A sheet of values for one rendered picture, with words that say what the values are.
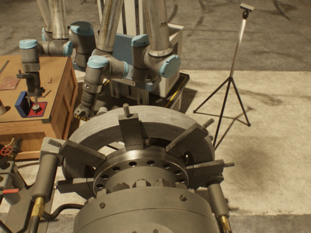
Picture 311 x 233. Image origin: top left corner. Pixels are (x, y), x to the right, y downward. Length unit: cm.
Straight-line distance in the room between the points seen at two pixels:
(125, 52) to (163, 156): 95
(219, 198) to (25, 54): 126
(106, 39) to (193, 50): 238
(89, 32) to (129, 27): 27
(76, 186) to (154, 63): 77
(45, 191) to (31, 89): 66
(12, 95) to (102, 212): 154
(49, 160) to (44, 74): 133
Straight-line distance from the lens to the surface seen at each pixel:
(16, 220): 203
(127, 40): 175
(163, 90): 207
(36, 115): 194
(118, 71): 125
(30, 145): 217
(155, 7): 126
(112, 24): 131
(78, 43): 180
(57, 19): 153
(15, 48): 417
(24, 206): 207
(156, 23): 130
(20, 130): 204
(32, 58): 148
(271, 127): 258
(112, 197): 90
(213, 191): 141
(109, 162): 110
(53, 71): 240
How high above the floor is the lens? 165
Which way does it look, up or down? 43 degrees down
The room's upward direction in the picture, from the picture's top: straight up
